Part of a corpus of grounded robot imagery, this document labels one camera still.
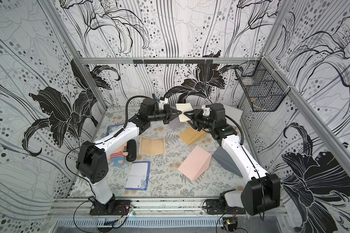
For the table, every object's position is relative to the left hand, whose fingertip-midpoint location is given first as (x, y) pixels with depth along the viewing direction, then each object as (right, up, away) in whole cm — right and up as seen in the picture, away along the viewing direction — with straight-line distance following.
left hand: (182, 113), depth 77 cm
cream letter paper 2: (-19, -22, +20) cm, 35 cm away
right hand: (+2, 0, -3) cm, 3 cm away
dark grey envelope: (+25, -27, +13) cm, 39 cm away
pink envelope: (+10, -31, +14) cm, 35 cm away
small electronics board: (+24, -54, -6) cm, 60 cm away
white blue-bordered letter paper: (-25, -36, +7) cm, 45 cm away
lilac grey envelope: (-4, -5, +2) cm, 7 cm away
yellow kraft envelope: (+7, -14, +24) cm, 29 cm away
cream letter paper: (+1, +3, +2) cm, 4 cm away
